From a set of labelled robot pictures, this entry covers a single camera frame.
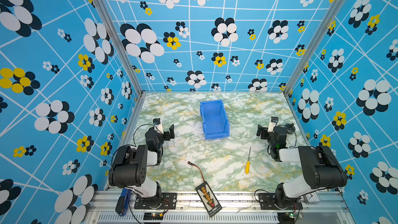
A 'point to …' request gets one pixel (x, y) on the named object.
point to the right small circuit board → (286, 218)
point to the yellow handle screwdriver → (247, 164)
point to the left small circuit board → (153, 216)
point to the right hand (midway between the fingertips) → (269, 125)
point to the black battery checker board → (208, 199)
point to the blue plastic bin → (215, 121)
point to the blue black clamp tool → (122, 203)
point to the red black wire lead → (192, 164)
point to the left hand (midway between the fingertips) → (167, 124)
